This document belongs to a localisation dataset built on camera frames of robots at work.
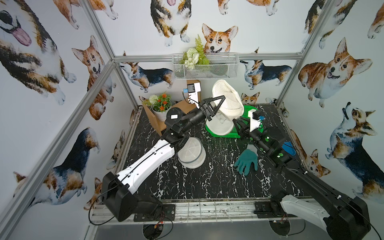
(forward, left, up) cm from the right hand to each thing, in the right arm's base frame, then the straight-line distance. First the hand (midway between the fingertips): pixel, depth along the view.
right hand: (242, 113), depth 70 cm
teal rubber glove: (-6, -8, -34) cm, 36 cm away
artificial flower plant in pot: (+20, +46, -11) cm, 51 cm away
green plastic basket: (-3, -1, 0) cm, 3 cm away
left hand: (-5, +11, +16) cm, 20 cm away
